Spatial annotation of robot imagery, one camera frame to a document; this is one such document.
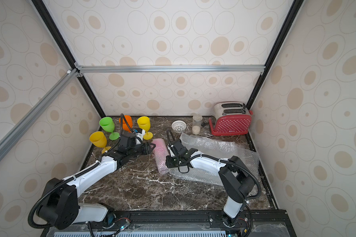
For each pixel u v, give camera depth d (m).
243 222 0.73
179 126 1.12
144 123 0.99
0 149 0.52
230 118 0.97
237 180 0.46
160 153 0.90
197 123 1.04
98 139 0.87
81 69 0.90
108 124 0.95
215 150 0.98
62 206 0.41
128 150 0.66
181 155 0.67
